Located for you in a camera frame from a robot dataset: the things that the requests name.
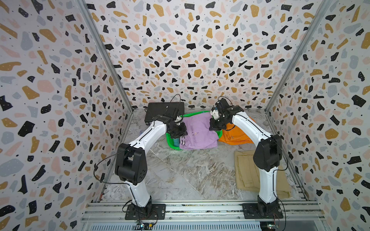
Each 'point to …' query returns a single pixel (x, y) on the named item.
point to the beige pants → (247, 177)
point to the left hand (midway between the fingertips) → (189, 132)
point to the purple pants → (199, 135)
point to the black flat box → (165, 109)
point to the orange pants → (232, 135)
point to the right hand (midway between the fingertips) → (209, 128)
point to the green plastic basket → (170, 141)
